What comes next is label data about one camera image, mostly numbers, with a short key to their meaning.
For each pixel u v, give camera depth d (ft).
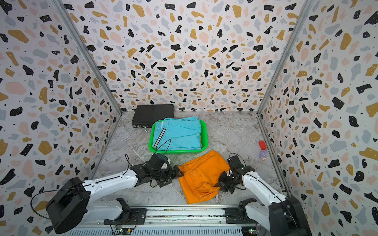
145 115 3.94
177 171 2.51
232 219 2.40
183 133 3.26
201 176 2.79
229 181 2.38
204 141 3.16
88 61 2.90
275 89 3.44
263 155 3.05
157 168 2.22
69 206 1.34
